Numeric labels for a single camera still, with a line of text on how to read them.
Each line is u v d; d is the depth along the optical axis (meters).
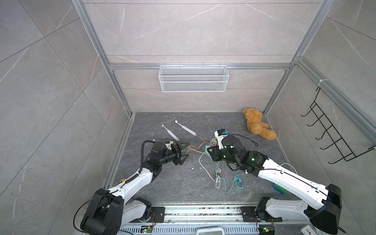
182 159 0.77
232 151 0.54
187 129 1.07
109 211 0.40
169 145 0.77
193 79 1.01
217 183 0.78
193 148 0.98
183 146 0.74
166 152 0.66
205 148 0.75
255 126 0.94
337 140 0.63
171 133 1.05
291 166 0.93
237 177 0.84
